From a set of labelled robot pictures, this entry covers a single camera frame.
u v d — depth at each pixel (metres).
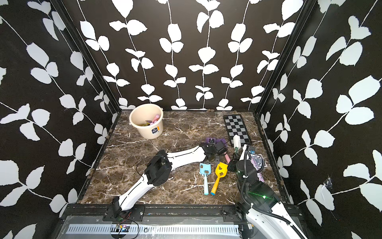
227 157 0.93
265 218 0.58
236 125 1.08
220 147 0.74
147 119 1.05
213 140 1.04
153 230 0.70
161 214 0.75
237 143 0.77
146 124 1.07
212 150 0.73
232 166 0.63
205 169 0.88
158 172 0.56
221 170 0.88
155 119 0.96
